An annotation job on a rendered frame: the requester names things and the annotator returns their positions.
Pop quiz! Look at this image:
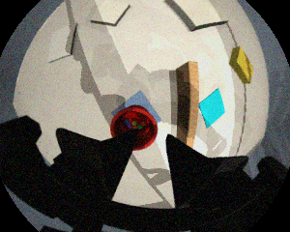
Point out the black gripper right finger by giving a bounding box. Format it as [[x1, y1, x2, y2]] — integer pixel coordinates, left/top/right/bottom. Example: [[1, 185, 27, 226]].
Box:
[[165, 134, 249, 209]]

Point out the dark red cup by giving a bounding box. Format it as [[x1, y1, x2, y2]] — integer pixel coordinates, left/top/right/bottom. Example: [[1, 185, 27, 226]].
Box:
[[110, 105, 158, 151]]

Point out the yellow rectangular block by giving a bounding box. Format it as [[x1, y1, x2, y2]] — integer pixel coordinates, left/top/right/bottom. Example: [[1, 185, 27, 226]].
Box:
[[229, 46, 254, 84]]

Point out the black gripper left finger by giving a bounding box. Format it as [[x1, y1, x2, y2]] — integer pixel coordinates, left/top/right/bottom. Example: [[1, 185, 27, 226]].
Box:
[[56, 128, 138, 201]]

